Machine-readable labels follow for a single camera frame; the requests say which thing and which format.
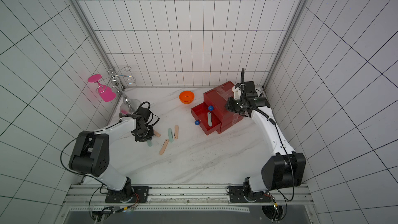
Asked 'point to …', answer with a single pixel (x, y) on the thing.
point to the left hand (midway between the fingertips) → (148, 140)
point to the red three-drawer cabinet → (226, 89)
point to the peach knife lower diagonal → (164, 146)
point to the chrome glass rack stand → (128, 105)
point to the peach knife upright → (176, 134)
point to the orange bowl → (186, 97)
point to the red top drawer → (216, 102)
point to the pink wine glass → (105, 93)
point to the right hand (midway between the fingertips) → (227, 104)
